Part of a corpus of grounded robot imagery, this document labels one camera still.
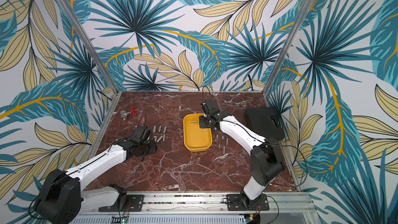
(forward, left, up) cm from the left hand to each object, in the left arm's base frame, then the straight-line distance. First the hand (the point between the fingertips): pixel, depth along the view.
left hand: (154, 150), depth 86 cm
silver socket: (+16, +4, -3) cm, 16 cm away
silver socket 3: (+15, -3, -3) cm, 16 cm away
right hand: (+14, -27, +8) cm, 32 cm away
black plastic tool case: (+20, -66, +2) cm, 69 cm away
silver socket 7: (+10, -39, -4) cm, 41 cm away
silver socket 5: (+10, -3, -4) cm, 11 cm away
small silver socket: (+22, -21, -3) cm, 30 cm away
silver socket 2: (+17, +1, -4) cm, 17 cm away
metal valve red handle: (+26, +26, -2) cm, 37 cm away
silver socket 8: (+8, -41, -3) cm, 42 cm away
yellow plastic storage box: (+10, -23, -4) cm, 25 cm away
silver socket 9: (+5, -37, -4) cm, 37 cm away
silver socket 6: (+11, -36, -3) cm, 38 cm away
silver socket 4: (+8, 0, -4) cm, 9 cm away
